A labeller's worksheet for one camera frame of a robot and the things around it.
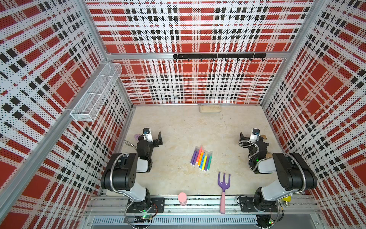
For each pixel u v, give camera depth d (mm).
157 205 736
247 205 734
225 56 894
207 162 883
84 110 679
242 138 841
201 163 884
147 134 783
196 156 908
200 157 906
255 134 773
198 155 909
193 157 909
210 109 1142
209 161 889
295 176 449
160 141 858
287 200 736
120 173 463
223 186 802
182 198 679
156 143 827
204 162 884
